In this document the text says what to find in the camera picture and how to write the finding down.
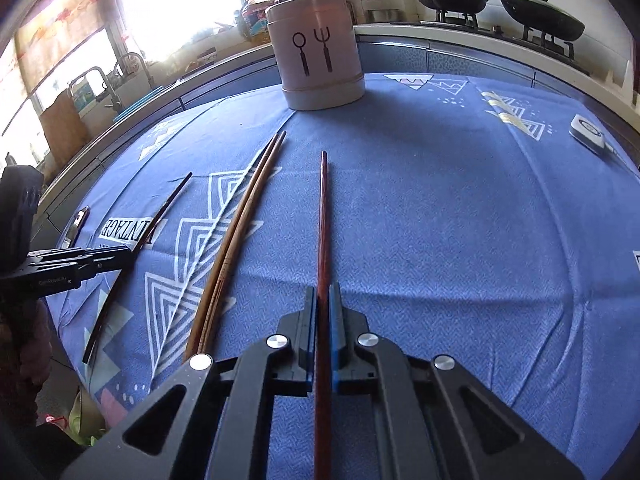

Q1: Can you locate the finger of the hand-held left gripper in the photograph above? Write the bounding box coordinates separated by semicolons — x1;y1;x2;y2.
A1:
27;266;126;296
20;245;137;273

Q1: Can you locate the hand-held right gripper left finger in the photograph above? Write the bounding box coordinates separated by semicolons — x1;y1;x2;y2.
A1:
60;282;318;480

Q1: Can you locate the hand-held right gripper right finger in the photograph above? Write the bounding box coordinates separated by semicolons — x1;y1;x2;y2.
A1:
327;282;586;480

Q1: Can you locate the reddish brown chopstick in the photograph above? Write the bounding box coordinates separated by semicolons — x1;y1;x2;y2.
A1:
312;150;333;480

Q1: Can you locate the dark slim chopstick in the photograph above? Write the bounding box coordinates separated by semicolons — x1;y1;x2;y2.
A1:
82;172;194;365

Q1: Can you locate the white utensil holder canister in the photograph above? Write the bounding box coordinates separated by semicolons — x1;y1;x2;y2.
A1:
265;0;366;111

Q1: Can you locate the smartphone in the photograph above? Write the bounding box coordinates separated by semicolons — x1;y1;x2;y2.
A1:
65;205;92;248

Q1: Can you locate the wooden cutting board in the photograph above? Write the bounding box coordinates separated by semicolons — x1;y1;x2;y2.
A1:
39;91;91;168

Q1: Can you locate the light brown chopstick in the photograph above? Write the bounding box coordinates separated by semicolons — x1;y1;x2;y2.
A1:
182;132;281;361
197;131;288;358

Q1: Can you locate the blue draining mat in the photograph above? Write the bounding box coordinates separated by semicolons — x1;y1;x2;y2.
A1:
112;85;166;121

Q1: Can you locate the blue printed tablecloth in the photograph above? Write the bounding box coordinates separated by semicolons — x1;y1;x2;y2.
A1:
45;72;640;480

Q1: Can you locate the red window banner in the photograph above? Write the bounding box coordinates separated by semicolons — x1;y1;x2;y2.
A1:
15;0;108;96

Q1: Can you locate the cooking oil bottle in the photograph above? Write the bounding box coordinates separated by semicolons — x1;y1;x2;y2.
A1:
240;0;273;43

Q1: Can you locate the white round device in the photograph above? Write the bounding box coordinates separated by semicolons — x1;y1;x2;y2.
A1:
569;114;608;153

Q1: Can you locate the gas stove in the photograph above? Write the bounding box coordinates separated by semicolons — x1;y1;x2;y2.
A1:
420;7;593;73

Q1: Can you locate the white dish rack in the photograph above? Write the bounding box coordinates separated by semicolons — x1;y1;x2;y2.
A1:
600;57;640;107

